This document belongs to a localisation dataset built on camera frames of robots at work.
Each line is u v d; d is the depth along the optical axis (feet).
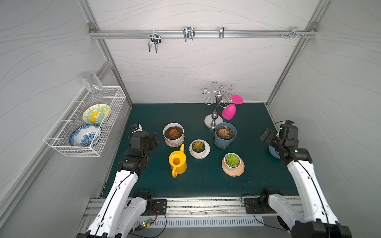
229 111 3.05
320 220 1.25
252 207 2.39
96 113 2.31
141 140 1.80
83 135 2.05
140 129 2.22
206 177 2.81
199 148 2.89
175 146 3.12
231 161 2.61
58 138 1.81
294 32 2.51
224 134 2.97
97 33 2.54
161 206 2.42
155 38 2.57
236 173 2.77
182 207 2.46
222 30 2.37
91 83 2.10
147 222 2.26
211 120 3.51
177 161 2.61
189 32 2.51
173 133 2.98
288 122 2.17
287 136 1.84
